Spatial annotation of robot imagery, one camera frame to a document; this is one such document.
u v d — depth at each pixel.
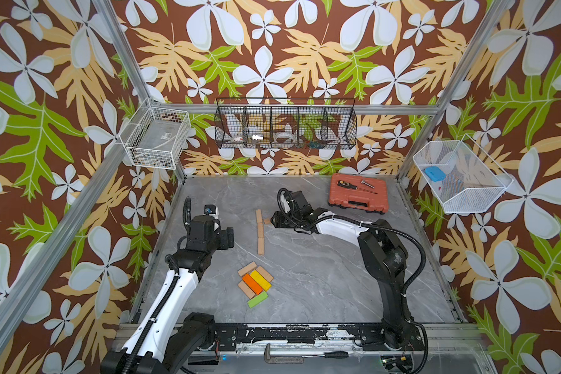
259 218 1.04
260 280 0.86
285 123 0.97
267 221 1.01
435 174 0.86
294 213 0.77
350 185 1.08
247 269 0.88
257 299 0.82
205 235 0.59
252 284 0.85
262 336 0.75
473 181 0.78
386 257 0.53
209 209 0.70
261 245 0.95
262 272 0.88
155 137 0.86
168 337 0.59
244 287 0.84
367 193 1.07
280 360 0.70
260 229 1.00
